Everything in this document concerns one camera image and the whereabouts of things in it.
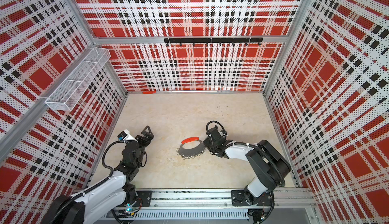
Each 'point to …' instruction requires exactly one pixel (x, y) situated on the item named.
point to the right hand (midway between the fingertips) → (204, 142)
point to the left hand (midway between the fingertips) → (146, 132)
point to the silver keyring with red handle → (188, 153)
